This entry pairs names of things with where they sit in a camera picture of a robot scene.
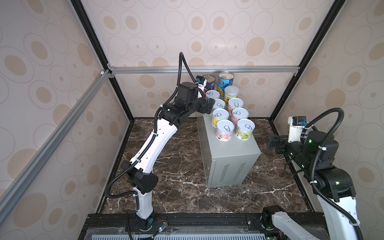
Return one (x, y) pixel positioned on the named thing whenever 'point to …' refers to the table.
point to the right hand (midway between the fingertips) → (279, 132)
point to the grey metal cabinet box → (227, 163)
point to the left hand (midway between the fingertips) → (210, 94)
